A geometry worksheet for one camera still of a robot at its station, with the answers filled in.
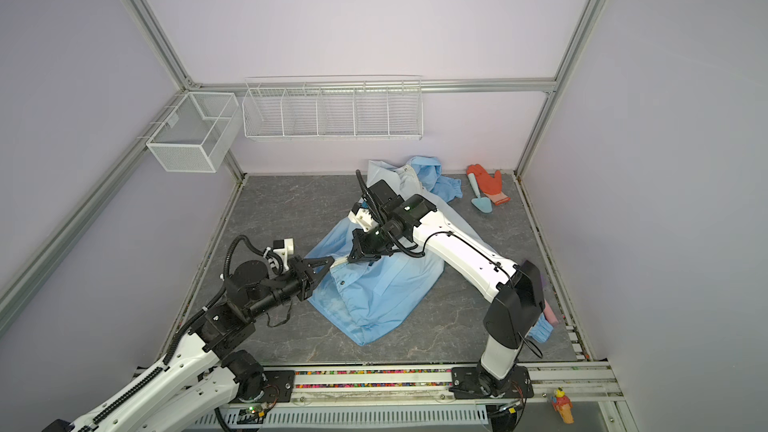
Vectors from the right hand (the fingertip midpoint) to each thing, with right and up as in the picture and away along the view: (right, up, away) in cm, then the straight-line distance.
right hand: (351, 262), depth 73 cm
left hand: (-3, 0, -4) cm, 5 cm away
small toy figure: (+50, -33, -4) cm, 60 cm away
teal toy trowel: (+44, +15, +39) cm, 61 cm away
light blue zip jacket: (+4, -13, +11) cm, 17 cm away
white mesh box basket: (-55, +37, +24) cm, 71 cm away
